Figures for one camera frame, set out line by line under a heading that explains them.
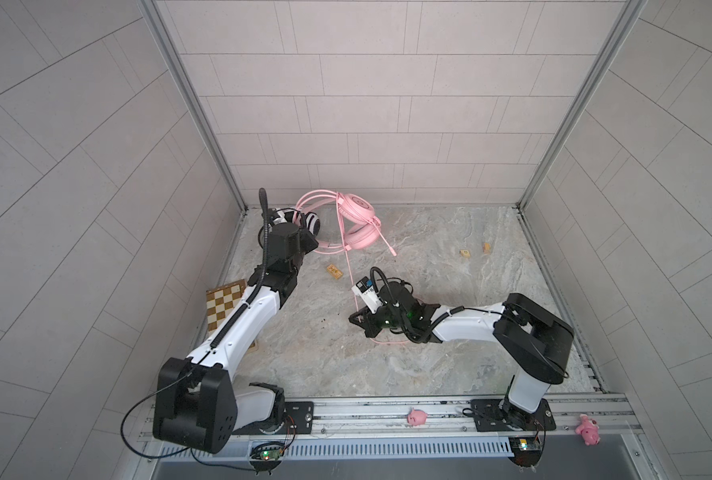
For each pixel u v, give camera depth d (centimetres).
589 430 68
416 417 70
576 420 72
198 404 39
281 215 71
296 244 63
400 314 66
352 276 96
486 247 102
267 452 64
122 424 37
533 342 46
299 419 71
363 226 74
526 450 68
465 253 102
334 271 96
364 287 74
